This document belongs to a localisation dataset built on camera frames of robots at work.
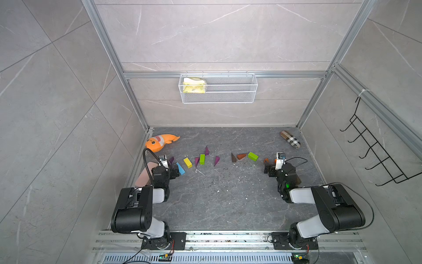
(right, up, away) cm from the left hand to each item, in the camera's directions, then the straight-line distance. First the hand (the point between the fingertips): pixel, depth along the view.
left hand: (167, 162), depth 94 cm
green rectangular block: (+20, +1, +7) cm, 21 cm away
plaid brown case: (+80, +14, +16) cm, 83 cm away
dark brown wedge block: (+39, +2, +7) cm, 40 cm away
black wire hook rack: (+94, 0, -34) cm, 100 cm away
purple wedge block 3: (+22, +6, +13) cm, 26 cm away
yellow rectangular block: (+11, -1, +4) cm, 12 cm away
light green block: (+52, +3, +8) cm, 52 cm away
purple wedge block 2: (0, +1, +7) cm, 7 cm away
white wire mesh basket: (+28, +46, +7) cm, 54 cm away
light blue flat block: (+8, -5, +2) cm, 10 cm away
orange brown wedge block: (+60, +1, +6) cm, 60 cm away
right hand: (+63, +1, -1) cm, 63 cm away
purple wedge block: (+16, 0, +6) cm, 18 cm away
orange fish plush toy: (-9, +11, +7) cm, 16 cm away
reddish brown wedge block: (+44, +3, +10) cm, 46 cm away
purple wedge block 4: (+29, +1, +7) cm, 30 cm away
